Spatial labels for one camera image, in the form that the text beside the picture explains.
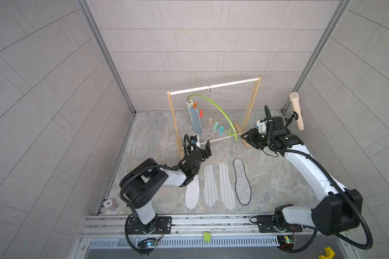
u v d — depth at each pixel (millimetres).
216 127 771
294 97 846
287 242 678
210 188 823
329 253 630
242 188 813
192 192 809
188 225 722
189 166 669
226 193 807
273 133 598
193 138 732
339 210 387
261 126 728
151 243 644
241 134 788
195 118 937
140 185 460
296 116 888
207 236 669
